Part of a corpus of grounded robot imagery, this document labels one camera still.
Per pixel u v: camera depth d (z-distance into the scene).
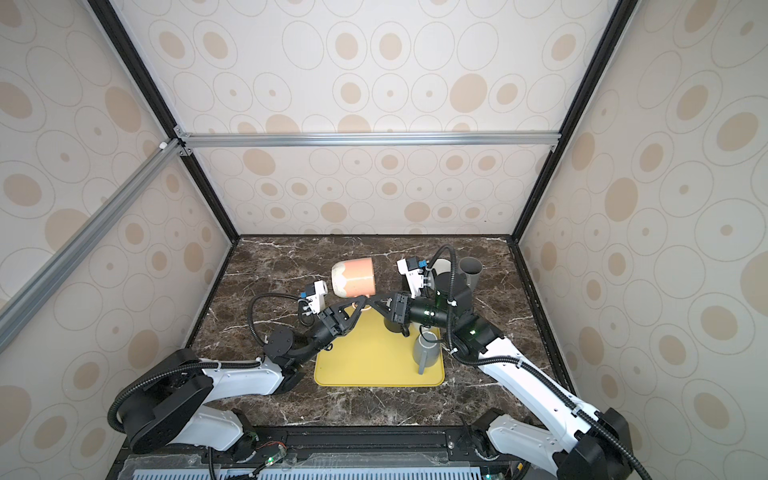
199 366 0.48
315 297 0.69
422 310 0.60
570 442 0.40
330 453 0.73
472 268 0.99
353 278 0.66
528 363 0.48
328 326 0.64
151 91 0.80
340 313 0.66
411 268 0.63
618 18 0.69
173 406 0.43
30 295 0.53
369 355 0.92
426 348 0.81
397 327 0.92
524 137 0.90
